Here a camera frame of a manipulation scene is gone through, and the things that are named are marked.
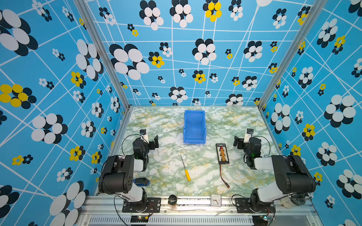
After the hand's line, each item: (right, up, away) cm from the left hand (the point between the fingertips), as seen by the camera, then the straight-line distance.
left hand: (152, 135), depth 93 cm
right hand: (+63, -1, +1) cm, 63 cm away
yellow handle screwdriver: (+23, -22, -8) cm, 33 cm away
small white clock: (+39, -33, -19) cm, 54 cm away
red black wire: (+44, -25, -11) cm, 52 cm away
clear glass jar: (+74, -29, -26) cm, 84 cm away
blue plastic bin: (+30, +4, +14) cm, 33 cm away
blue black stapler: (-3, -25, -14) cm, 29 cm away
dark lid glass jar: (+16, -28, -27) cm, 42 cm away
